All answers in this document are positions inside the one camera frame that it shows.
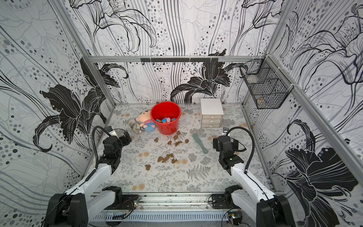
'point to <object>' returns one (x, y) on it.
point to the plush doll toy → (145, 121)
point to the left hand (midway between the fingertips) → (122, 135)
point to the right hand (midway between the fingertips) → (227, 137)
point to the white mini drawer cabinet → (211, 112)
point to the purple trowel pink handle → (168, 119)
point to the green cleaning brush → (196, 138)
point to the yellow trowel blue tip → (164, 120)
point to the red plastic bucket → (166, 115)
